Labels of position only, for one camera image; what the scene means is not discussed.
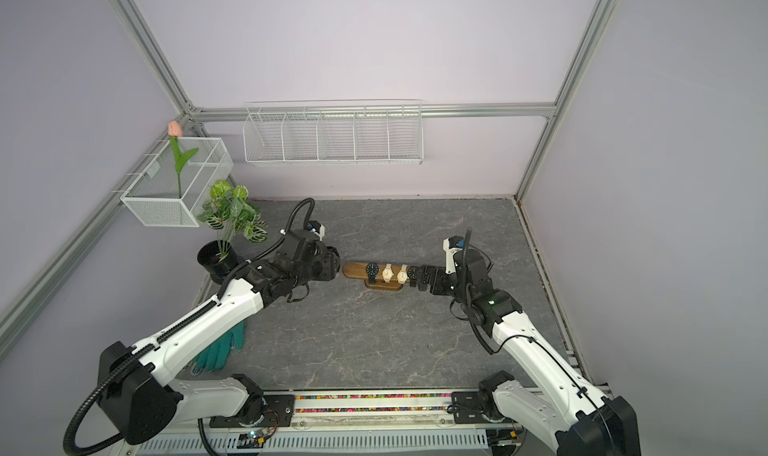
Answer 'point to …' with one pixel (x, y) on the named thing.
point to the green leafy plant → (229, 209)
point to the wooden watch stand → (358, 271)
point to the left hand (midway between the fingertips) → (330, 261)
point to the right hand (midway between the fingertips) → (429, 269)
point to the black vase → (218, 259)
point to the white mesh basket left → (152, 197)
